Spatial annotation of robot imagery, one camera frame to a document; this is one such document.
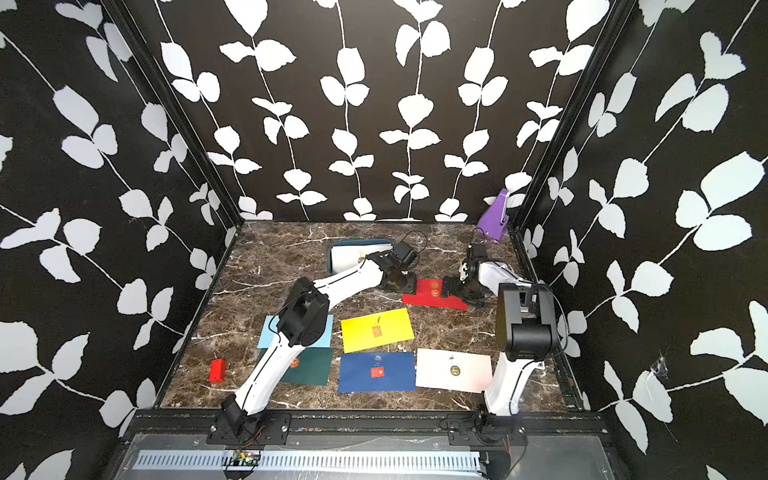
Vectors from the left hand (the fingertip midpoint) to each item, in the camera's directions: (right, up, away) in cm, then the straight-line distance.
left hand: (414, 284), depth 99 cm
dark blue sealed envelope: (-14, -23, -16) cm, 31 cm away
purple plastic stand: (+32, +23, +15) cm, 42 cm away
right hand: (+12, -2, -1) cm, 12 cm away
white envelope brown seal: (-23, +9, +5) cm, 25 cm away
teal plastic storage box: (-22, +15, +17) cm, 32 cm away
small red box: (-57, -23, -16) cm, 64 cm away
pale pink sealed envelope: (+11, -23, -16) cm, 30 cm away
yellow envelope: (-13, -13, -7) cm, 20 cm away
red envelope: (+5, -3, +2) cm, 7 cm away
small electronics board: (-45, -40, -28) cm, 66 cm away
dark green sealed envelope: (-30, -21, -17) cm, 41 cm away
